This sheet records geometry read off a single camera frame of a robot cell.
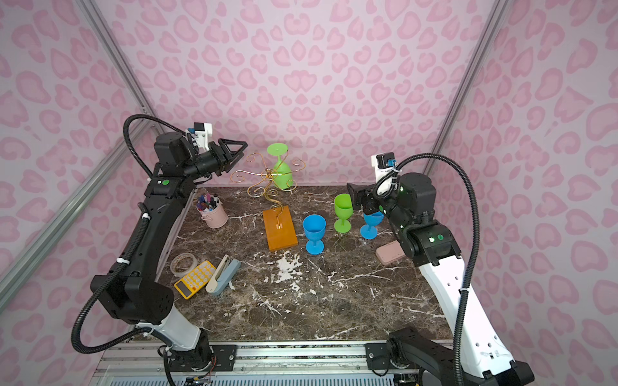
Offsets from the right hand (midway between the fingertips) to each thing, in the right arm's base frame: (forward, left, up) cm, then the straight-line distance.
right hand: (362, 181), depth 64 cm
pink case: (+1, -16, -40) cm, 43 cm away
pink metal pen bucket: (+13, +56, -29) cm, 64 cm away
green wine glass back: (+15, +25, -11) cm, 31 cm away
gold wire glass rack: (+13, +29, -10) cm, 33 cm away
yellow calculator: (-14, +59, -39) cm, 72 cm away
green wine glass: (+12, +3, -27) cm, 30 cm away
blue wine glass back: (+11, -9, -41) cm, 44 cm away
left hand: (+11, +32, +4) cm, 34 cm away
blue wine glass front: (+5, +14, -29) cm, 33 cm away
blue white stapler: (-10, +47, -37) cm, 61 cm away
